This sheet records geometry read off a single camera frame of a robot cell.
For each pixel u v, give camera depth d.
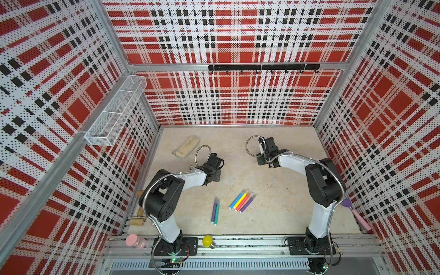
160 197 0.47
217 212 0.84
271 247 0.75
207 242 0.73
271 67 0.88
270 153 0.76
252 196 0.89
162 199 0.47
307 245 0.65
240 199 0.87
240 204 0.86
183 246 0.73
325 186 0.51
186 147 1.07
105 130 0.69
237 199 0.86
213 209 0.84
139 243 0.71
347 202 0.88
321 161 0.55
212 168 0.77
